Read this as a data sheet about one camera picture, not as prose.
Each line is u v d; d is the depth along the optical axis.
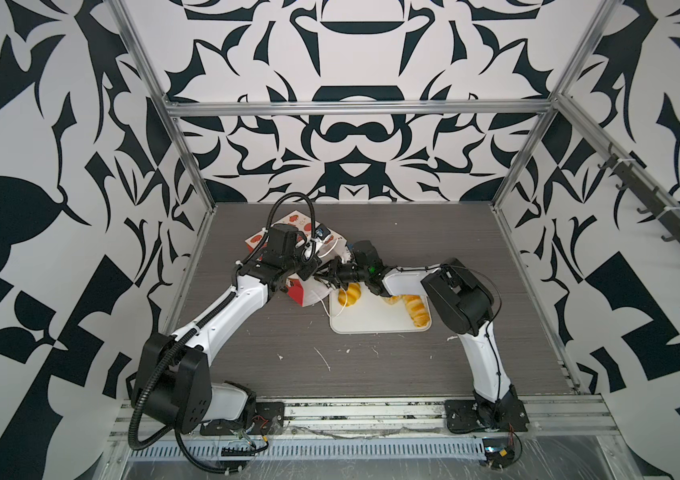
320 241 0.73
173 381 0.41
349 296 0.92
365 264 0.80
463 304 0.57
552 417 0.76
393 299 0.91
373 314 0.86
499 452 0.71
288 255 0.64
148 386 0.42
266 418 0.74
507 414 0.64
